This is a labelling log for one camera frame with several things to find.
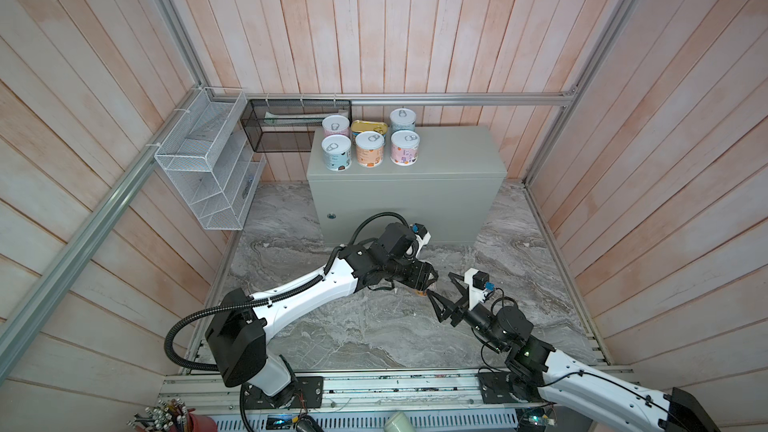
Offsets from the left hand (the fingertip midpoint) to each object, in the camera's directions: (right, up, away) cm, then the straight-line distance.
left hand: (426, 280), depth 74 cm
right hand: (+4, -1, +1) cm, 4 cm away
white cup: (-8, -28, -11) cm, 31 cm away
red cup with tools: (-52, -22, -18) cm, 59 cm away
